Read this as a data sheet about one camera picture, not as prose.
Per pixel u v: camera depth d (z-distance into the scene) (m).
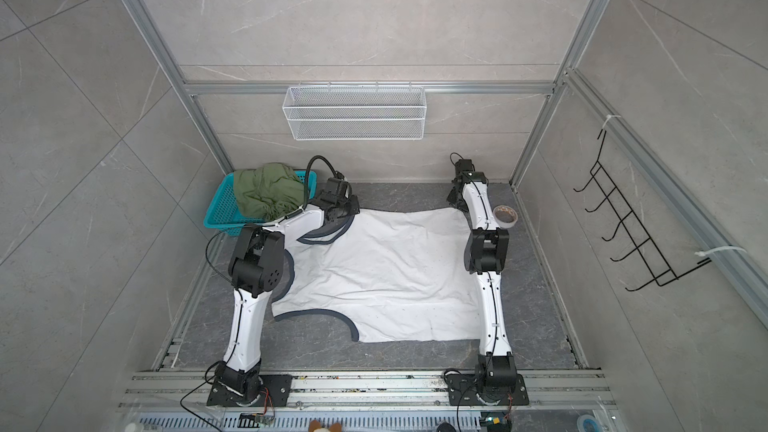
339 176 0.94
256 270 0.58
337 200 0.84
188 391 0.62
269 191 1.10
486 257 0.73
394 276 0.93
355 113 1.00
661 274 0.58
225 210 1.06
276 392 0.73
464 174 0.86
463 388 0.73
